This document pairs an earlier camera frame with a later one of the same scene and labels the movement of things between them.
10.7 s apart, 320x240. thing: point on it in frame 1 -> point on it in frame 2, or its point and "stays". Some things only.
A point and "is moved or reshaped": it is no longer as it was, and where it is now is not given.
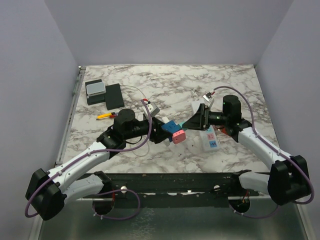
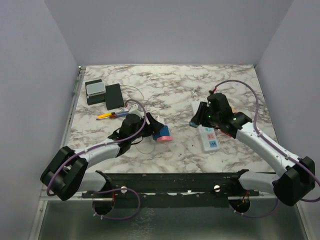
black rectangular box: (114, 96) stays
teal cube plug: (181, 123) is moved or reshaped
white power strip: (209, 142) stays
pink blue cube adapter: (176, 134) is moved or reshaped
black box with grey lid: (95, 91) stays
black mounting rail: (174, 190) stays
